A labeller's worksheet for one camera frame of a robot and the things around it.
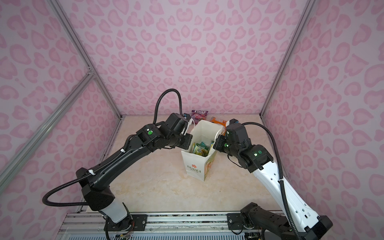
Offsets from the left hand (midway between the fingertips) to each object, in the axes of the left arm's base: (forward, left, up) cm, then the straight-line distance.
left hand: (192, 140), depth 71 cm
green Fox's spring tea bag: (+2, -4, -11) cm, 12 cm away
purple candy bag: (+42, -3, -27) cm, 50 cm away
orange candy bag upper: (+36, -15, -26) cm, 47 cm away
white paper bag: (-10, -3, -4) cm, 11 cm away
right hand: (-1, -10, 0) cm, 10 cm away
